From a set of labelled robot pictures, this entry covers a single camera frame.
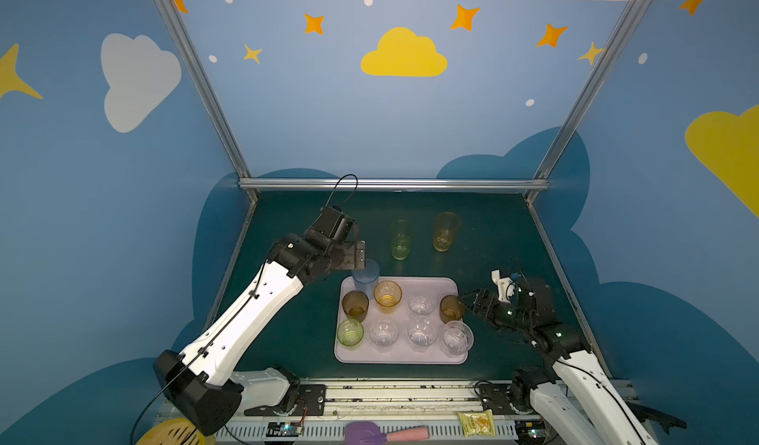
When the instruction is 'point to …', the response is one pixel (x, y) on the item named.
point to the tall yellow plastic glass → (447, 224)
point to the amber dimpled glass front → (452, 309)
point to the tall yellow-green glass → (350, 333)
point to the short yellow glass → (387, 294)
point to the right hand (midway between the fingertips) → (469, 299)
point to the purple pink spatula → (369, 433)
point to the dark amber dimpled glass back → (355, 305)
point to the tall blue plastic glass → (367, 280)
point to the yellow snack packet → (478, 423)
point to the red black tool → (666, 420)
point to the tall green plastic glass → (400, 239)
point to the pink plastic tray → (400, 323)
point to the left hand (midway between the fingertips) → (350, 252)
